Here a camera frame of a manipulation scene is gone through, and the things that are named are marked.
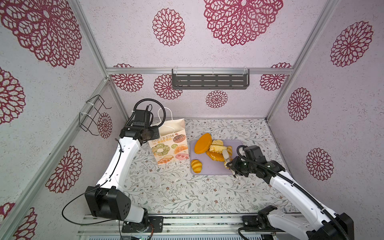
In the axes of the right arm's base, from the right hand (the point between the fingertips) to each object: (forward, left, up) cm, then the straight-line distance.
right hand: (227, 163), depth 79 cm
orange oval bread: (+10, +4, -9) cm, 14 cm away
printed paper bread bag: (+10, +30, +2) cm, 32 cm away
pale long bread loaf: (+13, +4, -6) cm, 15 cm away
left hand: (+11, +40, +9) cm, 42 cm away
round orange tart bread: (0, +1, -2) cm, 2 cm away
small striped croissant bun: (+4, +16, -12) cm, 20 cm away
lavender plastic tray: (+6, +7, -15) cm, 18 cm away
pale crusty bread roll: (+21, +2, -10) cm, 24 cm away
